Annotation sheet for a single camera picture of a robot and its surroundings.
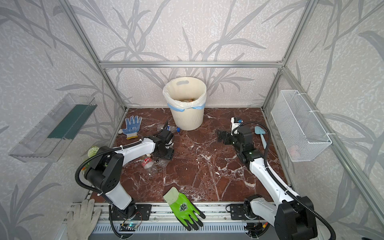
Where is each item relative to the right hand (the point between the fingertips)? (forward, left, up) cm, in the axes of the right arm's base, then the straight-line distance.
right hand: (224, 126), depth 82 cm
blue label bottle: (+12, +34, -19) cm, 41 cm away
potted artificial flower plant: (-13, +72, -5) cm, 73 cm away
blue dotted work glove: (+15, +64, -21) cm, 69 cm away
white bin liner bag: (+33, +27, -4) cm, 43 cm away
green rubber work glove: (-37, +22, -19) cm, 47 cm away
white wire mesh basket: (-16, -30, +14) cm, 36 cm away
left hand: (-6, +33, -18) cm, 38 cm away
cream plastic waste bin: (+12, +20, -8) cm, 25 cm away
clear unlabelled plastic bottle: (-15, +36, -16) cm, 42 cm away
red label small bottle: (-16, +44, -18) cm, 50 cm away
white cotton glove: (-45, +70, -19) cm, 85 cm away
